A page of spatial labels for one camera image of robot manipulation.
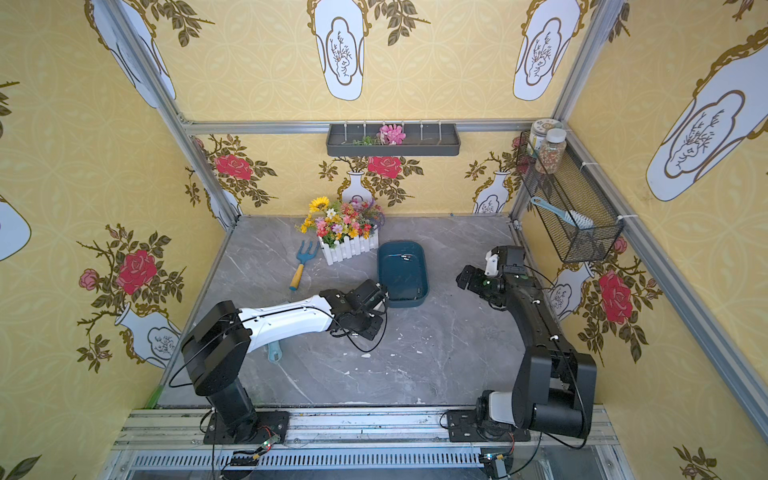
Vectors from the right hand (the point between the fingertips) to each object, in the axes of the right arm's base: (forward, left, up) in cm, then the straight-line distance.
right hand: (478, 281), depth 88 cm
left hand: (-10, +33, -7) cm, 35 cm away
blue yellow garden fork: (+16, +59, -12) cm, 62 cm away
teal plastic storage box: (+11, +23, -10) cm, 27 cm away
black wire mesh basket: (+21, -26, +19) cm, 38 cm away
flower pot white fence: (+16, +41, -5) cm, 45 cm away
